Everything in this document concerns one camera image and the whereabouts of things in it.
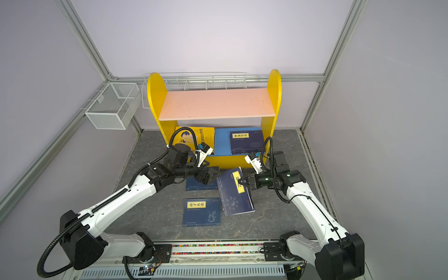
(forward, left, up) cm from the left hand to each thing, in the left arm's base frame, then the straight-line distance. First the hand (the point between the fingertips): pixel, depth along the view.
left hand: (214, 169), depth 74 cm
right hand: (-4, -11, -4) cm, 12 cm away
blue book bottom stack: (-10, +6, -23) cm, 26 cm away
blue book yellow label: (+5, +13, -22) cm, 26 cm away
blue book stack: (+21, -17, -8) cm, 28 cm away
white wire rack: (+49, +8, +13) cm, 51 cm away
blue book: (-10, -8, -7) cm, 15 cm away
